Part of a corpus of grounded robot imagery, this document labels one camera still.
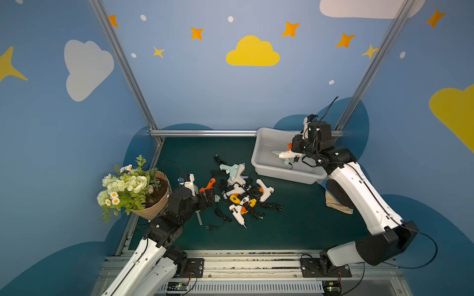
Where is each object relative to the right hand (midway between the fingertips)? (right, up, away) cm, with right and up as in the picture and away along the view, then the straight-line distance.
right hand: (298, 137), depth 77 cm
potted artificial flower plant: (-62, -20, -13) cm, 67 cm away
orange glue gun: (-42, -24, +22) cm, 53 cm away
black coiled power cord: (-39, -9, +34) cm, 53 cm away
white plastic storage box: (-11, -13, +18) cm, 25 cm away
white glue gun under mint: (-26, -26, +20) cm, 42 cm away
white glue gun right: (-10, -27, +19) cm, 34 cm away
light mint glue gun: (+2, -10, +30) cm, 32 cm away
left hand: (-39, -21, -2) cm, 45 cm away
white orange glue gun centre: (-26, -34, +9) cm, 44 cm away
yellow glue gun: (-27, -29, +14) cm, 43 cm away
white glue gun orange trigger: (-4, -7, 0) cm, 8 cm away
